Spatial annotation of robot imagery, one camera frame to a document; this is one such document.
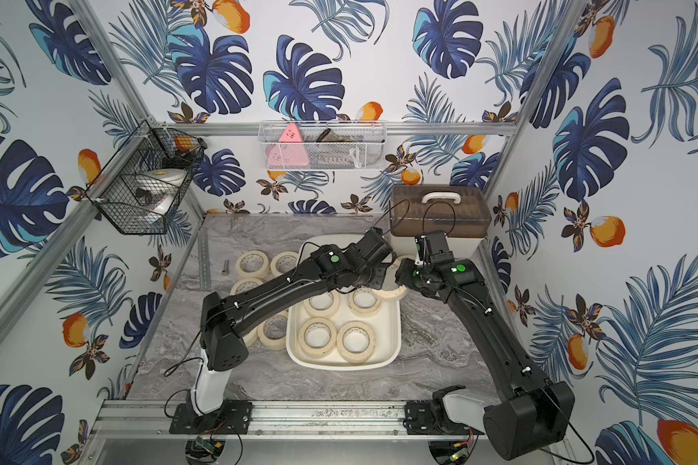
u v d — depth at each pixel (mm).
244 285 976
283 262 1053
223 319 533
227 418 732
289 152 901
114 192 760
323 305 920
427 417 736
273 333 817
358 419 754
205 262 1069
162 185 800
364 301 926
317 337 877
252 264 1053
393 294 737
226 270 1033
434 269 546
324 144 925
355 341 870
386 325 898
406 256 686
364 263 578
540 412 380
